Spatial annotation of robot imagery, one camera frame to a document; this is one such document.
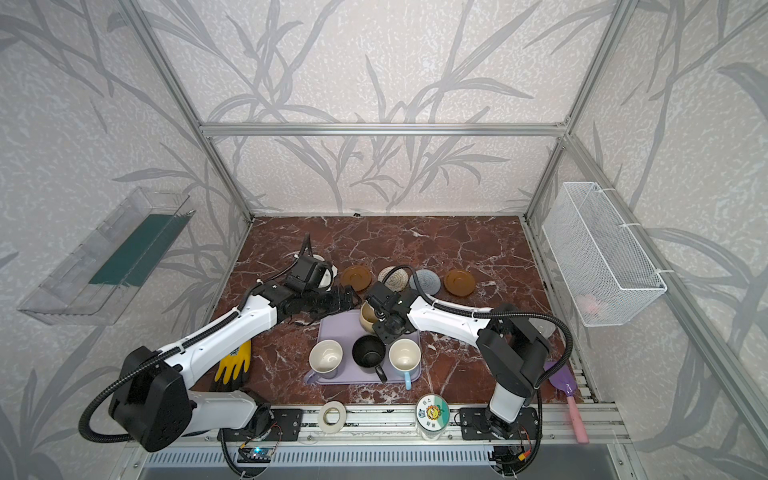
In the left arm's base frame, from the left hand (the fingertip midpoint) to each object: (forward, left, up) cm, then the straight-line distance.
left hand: (352, 305), depth 82 cm
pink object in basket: (-4, -60, +10) cm, 61 cm away
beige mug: (-1, -4, -4) cm, 6 cm away
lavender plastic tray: (-3, +3, -9) cm, 10 cm away
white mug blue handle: (-10, -15, -9) cm, 20 cm away
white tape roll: (-28, +4, -13) cm, 31 cm away
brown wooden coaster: (+17, +2, -12) cm, 21 cm away
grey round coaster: (+16, -23, -12) cm, 30 cm away
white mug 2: (-11, +8, -10) cm, 17 cm away
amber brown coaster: (+15, -34, -12) cm, 39 cm away
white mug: (-2, +4, +16) cm, 17 cm away
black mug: (-9, -5, -11) cm, 15 cm away
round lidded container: (-26, -21, -3) cm, 33 cm away
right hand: (-3, -9, -8) cm, 13 cm away
